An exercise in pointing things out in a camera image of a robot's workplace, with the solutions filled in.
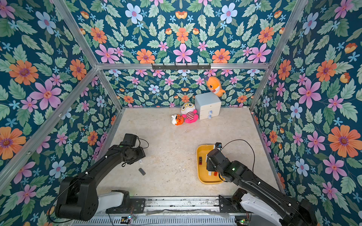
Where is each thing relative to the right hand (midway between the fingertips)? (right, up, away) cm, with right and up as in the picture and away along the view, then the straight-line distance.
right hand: (209, 161), depth 79 cm
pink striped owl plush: (-13, +30, +29) cm, 43 cm away
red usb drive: (+4, -9, +5) cm, 11 cm away
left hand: (-41, +2, +9) cm, 42 cm away
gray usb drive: (-41, -9, +7) cm, 43 cm away
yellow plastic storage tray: (-2, -10, +3) cm, 11 cm away
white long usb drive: (+1, -9, +5) cm, 10 cm away
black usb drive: (-5, -2, +12) cm, 13 cm away
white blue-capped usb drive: (-43, -3, +9) cm, 44 cm away
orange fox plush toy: (+5, +48, +17) cm, 51 cm away
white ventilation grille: (-29, -28, -9) cm, 41 cm away
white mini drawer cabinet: (+2, +34, +25) cm, 43 cm away
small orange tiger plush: (-21, +24, +26) cm, 41 cm away
